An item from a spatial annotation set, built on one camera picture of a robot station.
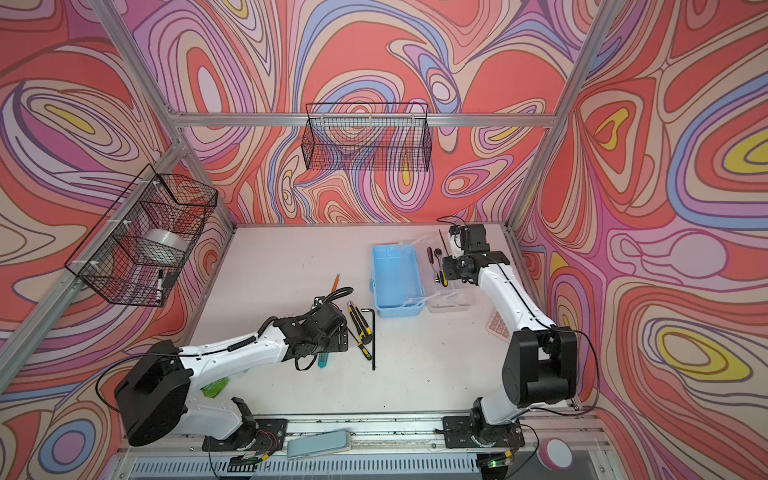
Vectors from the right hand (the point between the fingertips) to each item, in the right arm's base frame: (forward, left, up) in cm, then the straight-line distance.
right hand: (456, 271), depth 89 cm
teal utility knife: (-20, +41, -14) cm, 48 cm away
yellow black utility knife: (-10, +30, -12) cm, 34 cm away
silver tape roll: (-1, +75, +19) cm, 77 cm away
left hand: (-16, +35, -10) cm, 40 cm away
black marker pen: (-10, +77, +13) cm, 78 cm away
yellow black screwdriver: (+1, +4, -2) cm, 4 cm away
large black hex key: (-13, +26, -14) cm, 32 cm away
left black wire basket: (-4, +78, +22) cm, 81 cm away
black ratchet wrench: (+9, +4, -2) cm, 10 cm away
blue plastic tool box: (+5, +18, -11) cm, 22 cm away
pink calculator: (-12, -13, -13) cm, 22 cm away
